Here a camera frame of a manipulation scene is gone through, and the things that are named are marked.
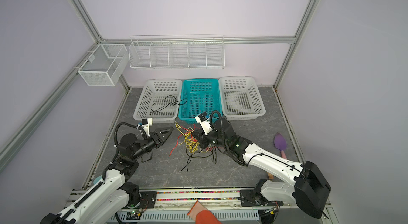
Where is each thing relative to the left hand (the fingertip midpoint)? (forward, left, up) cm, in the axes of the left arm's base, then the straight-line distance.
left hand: (173, 132), depth 74 cm
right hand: (-2, -9, 0) cm, 9 cm away
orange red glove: (-32, -12, -20) cm, 39 cm away
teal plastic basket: (+40, -11, -21) cm, 46 cm away
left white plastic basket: (+36, +16, -20) cm, 45 cm away
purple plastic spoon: (0, -59, -21) cm, 63 cm away
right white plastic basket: (+36, -42, -21) cm, 59 cm away
